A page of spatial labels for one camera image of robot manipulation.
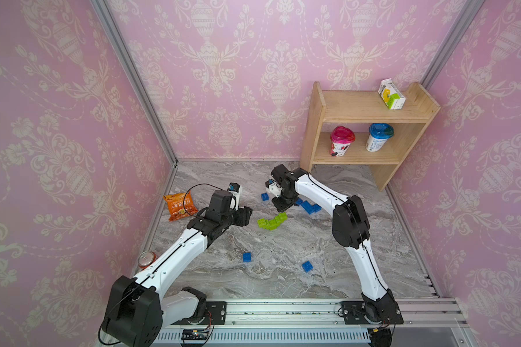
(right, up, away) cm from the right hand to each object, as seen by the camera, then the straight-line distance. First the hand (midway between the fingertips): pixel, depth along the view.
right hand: (281, 207), depth 97 cm
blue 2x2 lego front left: (-14, -18, -11) cm, 26 cm away
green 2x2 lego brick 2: (0, -3, -7) cm, 7 cm away
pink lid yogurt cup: (+23, +29, -12) cm, 39 cm away
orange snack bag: (-45, +1, 0) cm, 46 cm away
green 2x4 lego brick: (-4, -7, -5) cm, 9 cm away
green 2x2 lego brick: (-8, -5, -8) cm, 12 cm away
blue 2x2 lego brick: (-7, +4, +6) cm, 10 cm away
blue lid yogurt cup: (+40, +32, -8) cm, 52 cm away
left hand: (-14, +1, -13) cm, 20 cm away
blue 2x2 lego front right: (+9, -21, -13) cm, 27 cm away
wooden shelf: (+29, +33, -10) cm, 45 cm away
